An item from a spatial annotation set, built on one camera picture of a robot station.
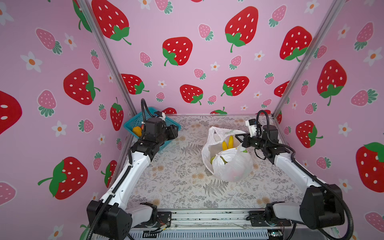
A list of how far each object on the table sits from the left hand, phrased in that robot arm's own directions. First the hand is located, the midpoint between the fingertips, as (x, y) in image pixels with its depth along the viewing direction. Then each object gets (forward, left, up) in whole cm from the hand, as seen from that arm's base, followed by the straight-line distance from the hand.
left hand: (174, 127), depth 78 cm
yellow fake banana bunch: (+3, -34, -21) cm, 40 cm away
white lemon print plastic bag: (-17, -24, +1) cm, 30 cm away
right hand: (0, -34, -6) cm, 35 cm away
